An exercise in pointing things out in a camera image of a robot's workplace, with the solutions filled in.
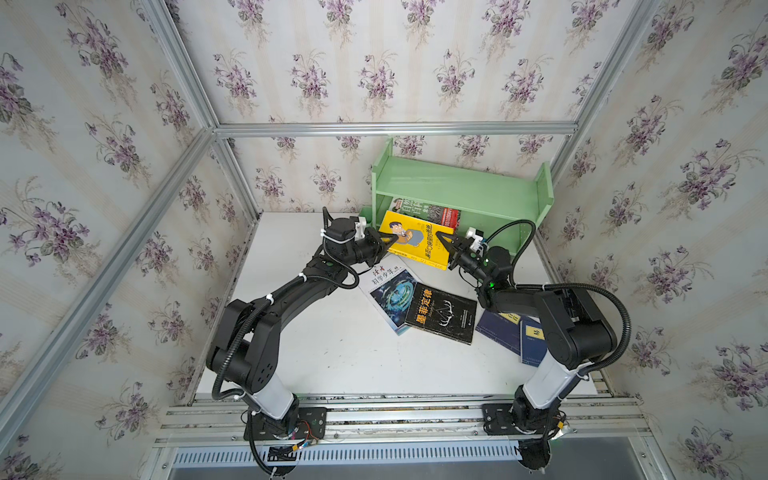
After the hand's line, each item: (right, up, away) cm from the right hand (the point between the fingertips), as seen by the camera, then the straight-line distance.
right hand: (432, 236), depth 83 cm
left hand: (-9, +1, -2) cm, 9 cm away
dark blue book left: (+23, -28, +8) cm, 37 cm away
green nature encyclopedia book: (+1, +9, +19) cm, 21 cm away
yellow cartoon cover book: (-5, -1, 0) cm, 5 cm away
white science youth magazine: (-12, -16, +16) cm, 26 cm away
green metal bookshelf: (+24, +10, +8) cm, 27 cm away
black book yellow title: (+5, -24, +8) cm, 25 cm away
